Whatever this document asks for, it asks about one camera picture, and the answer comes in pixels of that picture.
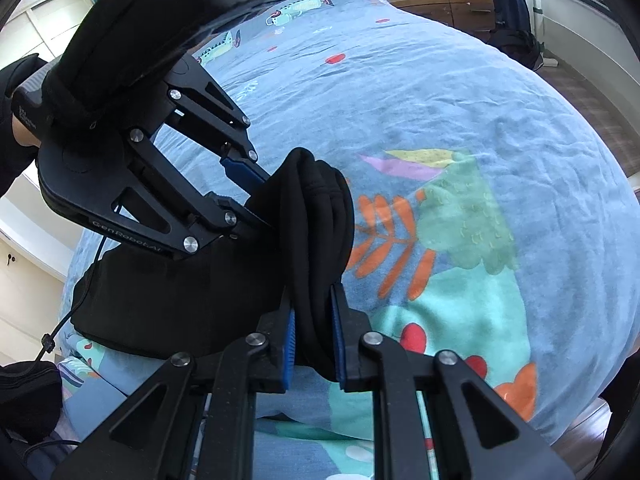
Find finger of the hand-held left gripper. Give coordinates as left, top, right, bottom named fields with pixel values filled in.
left=165, top=57, right=273, bottom=188
left=112, top=129, right=273, bottom=259

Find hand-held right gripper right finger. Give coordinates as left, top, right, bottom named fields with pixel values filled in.
left=330, top=284, right=577, bottom=480

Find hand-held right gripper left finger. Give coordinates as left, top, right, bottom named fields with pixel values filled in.
left=50, top=287, right=297, bottom=480

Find black pants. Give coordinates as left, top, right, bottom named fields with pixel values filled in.
left=67, top=147, right=356, bottom=381

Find person's left forearm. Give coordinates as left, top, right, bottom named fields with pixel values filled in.
left=0, top=54, right=43, bottom=201

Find white wardrobe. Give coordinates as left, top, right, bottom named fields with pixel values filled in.
left=0, top=0, right=101, bottom=86

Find bed with blue printed sheet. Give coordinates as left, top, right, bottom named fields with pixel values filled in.
left=60, top=0, right=640, bottom=480

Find dark cloth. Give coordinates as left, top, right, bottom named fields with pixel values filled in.
left=0, top=360, right=63, bottom=443

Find wooden nightstand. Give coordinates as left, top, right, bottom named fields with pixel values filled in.
left=390, top=0, right=453, bottom=26

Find black backpack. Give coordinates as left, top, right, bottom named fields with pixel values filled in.
left=487, top=27, right=543, bottom=71

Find dark tote bag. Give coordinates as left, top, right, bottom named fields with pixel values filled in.
left=489, top=0, right=531, bottom=36

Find black cable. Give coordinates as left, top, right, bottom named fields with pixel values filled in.
left=35, top=235, right=108, bottom=366

